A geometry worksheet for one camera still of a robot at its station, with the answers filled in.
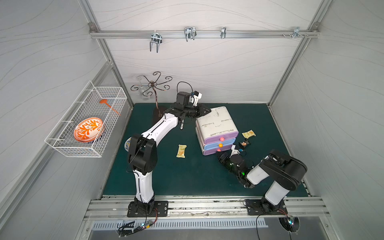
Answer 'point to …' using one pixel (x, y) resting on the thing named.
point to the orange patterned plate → (88, 129)
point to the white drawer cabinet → (218, 121)
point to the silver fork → (182, 124)
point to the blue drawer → (219, 144)
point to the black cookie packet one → (242, 145)
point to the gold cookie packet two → (249, 134)
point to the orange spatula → (105, 101)
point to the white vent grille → (191, 223)
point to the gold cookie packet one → (181, 151)
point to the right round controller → (290, 223)
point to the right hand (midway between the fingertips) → (217, 153)
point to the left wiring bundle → (125, 228)
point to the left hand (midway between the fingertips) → (210, 112)
